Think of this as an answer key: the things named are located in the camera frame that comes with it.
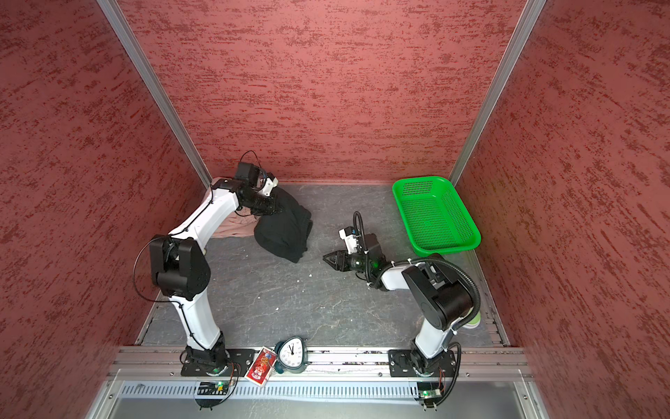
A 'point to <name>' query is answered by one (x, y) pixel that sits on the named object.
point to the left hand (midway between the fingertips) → (281, 212)
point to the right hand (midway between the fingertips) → (325, 262)
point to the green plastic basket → (434, 216)
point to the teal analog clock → (291, 355)
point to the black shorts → (284, 233)
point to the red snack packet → (262, 367)
